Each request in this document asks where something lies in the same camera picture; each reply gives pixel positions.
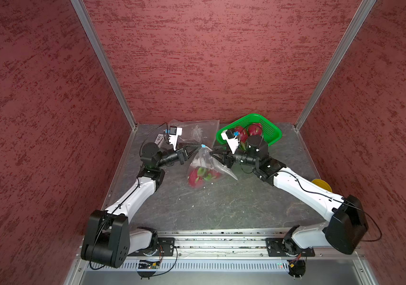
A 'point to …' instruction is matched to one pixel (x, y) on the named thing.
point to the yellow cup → (322, 184)
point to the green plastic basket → (270, 130)
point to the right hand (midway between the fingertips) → (212, 153)
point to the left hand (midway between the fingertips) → (200, 149)
